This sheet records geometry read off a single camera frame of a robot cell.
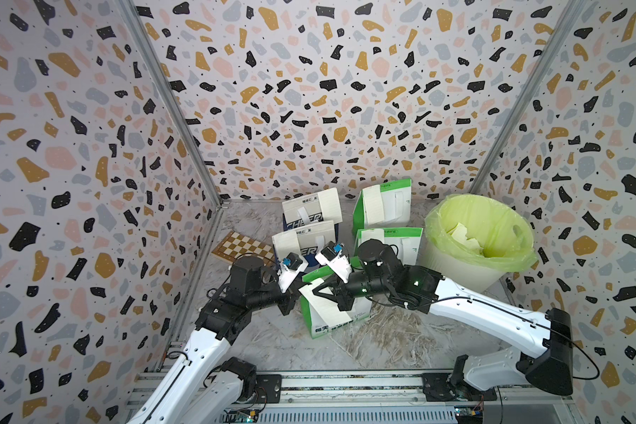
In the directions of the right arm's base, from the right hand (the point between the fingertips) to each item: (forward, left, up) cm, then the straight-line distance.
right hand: (316, 293), depth 63 cm
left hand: (+5, +2, -5) cm, 8 cm away
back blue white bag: (+32, +7, -5) cm, 33 cm away
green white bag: (+40, -26, -10) cm, 49 cm away
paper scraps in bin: (+30, -47, -14) cm, 57 cm away
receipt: (+17, +10, -3) cm, 20 cm away
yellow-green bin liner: (+25, -58, -9) cm, 64 cm away
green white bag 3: (+5, -12, -22) cm, 25 cm away
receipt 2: (+20, -15, -3) cm, 25 cm away
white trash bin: (+8, -38, -4) cm, 39 cm away
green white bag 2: (+20, -25, -5) cm, 33 cm away
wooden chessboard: (+31, +35, -24) cm, 52 cm away
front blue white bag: (+20, +5, -5) cm, 21 cm away
